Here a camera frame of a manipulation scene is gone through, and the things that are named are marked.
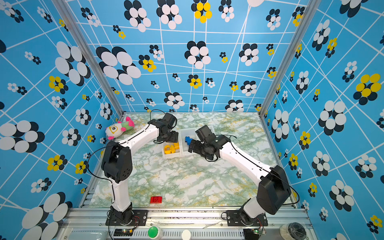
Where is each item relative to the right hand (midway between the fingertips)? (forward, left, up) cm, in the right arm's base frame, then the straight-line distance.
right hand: (195, 151), depth 82 cm
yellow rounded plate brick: (+8, +16, -11) cm, 21 cm away
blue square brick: (+15, +6, -11) cm, 19 cm away
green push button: (-36, +17, -5) cm, 41 cm away
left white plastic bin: (+4, +13, -12) cm, 18 cm away
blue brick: (+12, +5, -10) cm, 16 cm away
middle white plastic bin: (+9, +8, -10) cm, 16 cm away
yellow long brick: (+10, +13, -11) cm, 20 cm away
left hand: (+13, +15, -6) cm, 21 cm away
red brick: (-22, +21, -12) cm, 33 cm away
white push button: (-37, +4, -7) cm, 38 cm away
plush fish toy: (+21, +56, -6) cm, 60 cm away
